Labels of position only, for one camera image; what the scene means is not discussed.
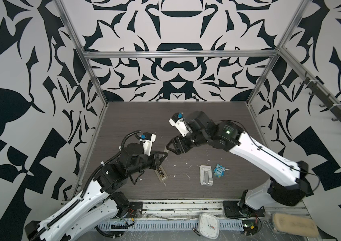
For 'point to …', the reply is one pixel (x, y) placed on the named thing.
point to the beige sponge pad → (294, 224)
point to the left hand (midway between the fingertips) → (168, 152)
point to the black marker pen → (196, 232)
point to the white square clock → (208, 226)
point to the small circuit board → (250, 227)
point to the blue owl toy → (218, 171)
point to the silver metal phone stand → (205, 175)
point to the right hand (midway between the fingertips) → (171, 144)
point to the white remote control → (161, 173)
